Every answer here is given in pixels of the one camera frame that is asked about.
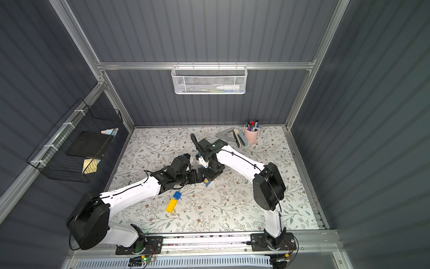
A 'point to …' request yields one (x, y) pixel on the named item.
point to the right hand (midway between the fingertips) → (210, 179)
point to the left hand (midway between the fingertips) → (203, 178)
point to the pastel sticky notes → (110, 131)
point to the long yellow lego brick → (171, 205)
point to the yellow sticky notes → (90, 165)
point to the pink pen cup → (251, 130)
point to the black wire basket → (50, 158)
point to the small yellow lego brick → (206, 181)
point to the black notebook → (87, 144)
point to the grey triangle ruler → (221, 135)
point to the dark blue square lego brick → (177, 195)
